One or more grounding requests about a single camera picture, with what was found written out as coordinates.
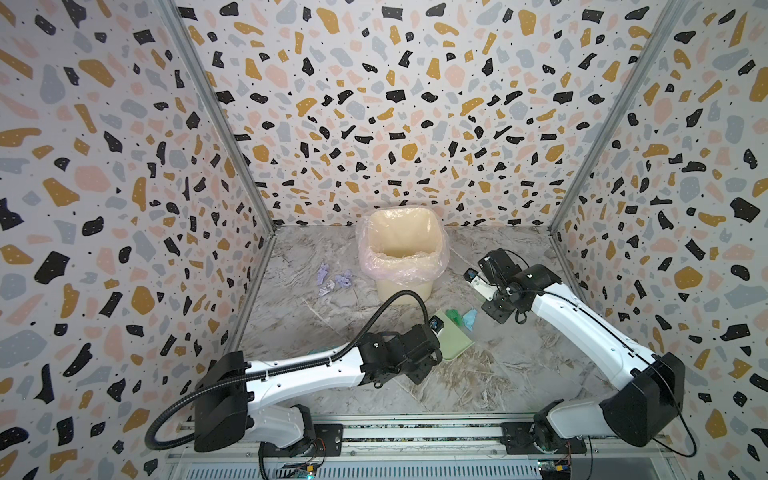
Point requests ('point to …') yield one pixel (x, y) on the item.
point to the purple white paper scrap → (322, 272)
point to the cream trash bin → (404, 250)
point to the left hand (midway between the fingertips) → (429, 354)
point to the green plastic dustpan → (452, 339)
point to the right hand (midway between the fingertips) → (495, 297)
